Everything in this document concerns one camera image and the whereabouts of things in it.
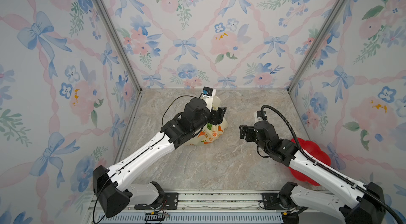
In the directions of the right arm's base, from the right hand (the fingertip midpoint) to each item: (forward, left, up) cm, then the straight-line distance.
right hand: (248, 126), depth 79 cm
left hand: (+1, +14, +15) cm, 21 cm away
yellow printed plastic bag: (-2, +19, -3) cm, 19 cm away
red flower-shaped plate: (-6, -38, -17) cm, 42 cm away
